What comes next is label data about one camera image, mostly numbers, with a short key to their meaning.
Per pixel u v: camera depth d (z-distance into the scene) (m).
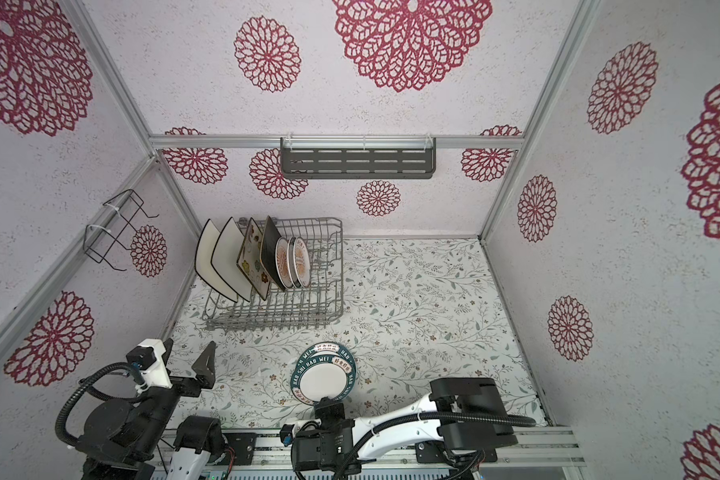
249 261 0.94
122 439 0.42
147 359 0.49
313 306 1.00
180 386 0.53
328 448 0.56
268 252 0.98
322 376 0.83
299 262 1.04
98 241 0.73
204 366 0.57
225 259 0.92
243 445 0.73
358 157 0.93
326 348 0.90
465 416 0.45
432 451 0.73
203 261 0.89
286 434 0.65
